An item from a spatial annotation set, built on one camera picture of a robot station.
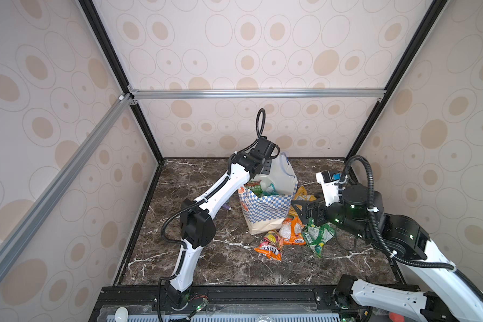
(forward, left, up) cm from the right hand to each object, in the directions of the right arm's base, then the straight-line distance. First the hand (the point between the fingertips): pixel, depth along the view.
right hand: (309, 197), depth 61 cm
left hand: (+25, +11, -10) cm, 29 cm away
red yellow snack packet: (-4, +9, -30) cm, 32 cm away
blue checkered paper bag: (+5, +13, -20) cm, 24 cm away
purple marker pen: (+17, +31, -34) cm, 49 cm away
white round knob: (-30, +62, -32) cm, 76 cm away
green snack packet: (+2, -10, -31) cm, 32 cm away
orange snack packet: (+4, +1, -32) cm, 32 cm away
